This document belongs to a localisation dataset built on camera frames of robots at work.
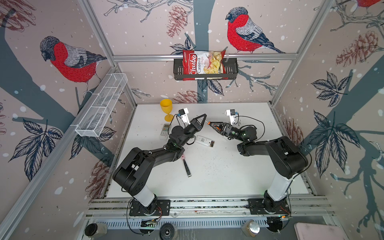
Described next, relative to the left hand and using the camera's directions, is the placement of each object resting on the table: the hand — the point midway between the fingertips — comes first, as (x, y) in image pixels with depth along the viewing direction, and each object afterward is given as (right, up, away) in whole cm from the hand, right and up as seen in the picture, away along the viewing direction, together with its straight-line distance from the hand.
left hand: (207, 116), depth 74 cm
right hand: (+1, -7, +2) cm, 7 cm away
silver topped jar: (+17, -46, -14) cm, 51 cm away
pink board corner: (+47, -52, -9) cm, 70 cm away
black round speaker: (-17, -47, -15) cm, 52 cm away
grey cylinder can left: (-48, -47, -14) cm, 68 cm away
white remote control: (0, -17, +24) cm, 29 cm away
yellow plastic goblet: (-27, +8, +30) cm, 41 cm away
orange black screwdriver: (+4, -5, -1) cm, 6 cm away
